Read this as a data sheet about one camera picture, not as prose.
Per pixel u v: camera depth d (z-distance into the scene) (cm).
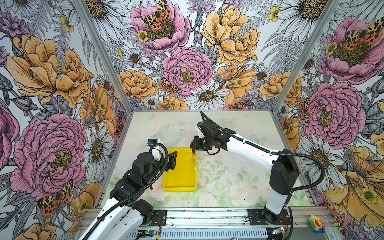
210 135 64
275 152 49
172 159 64
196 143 74
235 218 76
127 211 49
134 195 46
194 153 81
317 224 71
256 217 73
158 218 74
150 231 71
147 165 51
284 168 49
